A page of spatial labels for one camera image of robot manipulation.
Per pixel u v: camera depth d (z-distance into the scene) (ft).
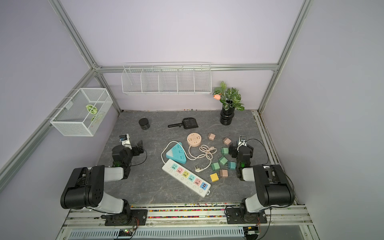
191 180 2.72
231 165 2.92
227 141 3.34
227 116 3.48
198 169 2.89
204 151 3.14
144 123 3.57
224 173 2.84
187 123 3.58
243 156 2.34
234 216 2.42
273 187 1.49
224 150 3.14
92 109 2.61
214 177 2.78
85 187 1.52
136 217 2.42
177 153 3.08
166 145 3.27
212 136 3.36
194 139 3.34
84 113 2.65
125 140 2.61
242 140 2.63
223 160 3.00
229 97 2.90
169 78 3.22
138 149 2.79
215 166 2.92
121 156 2.37
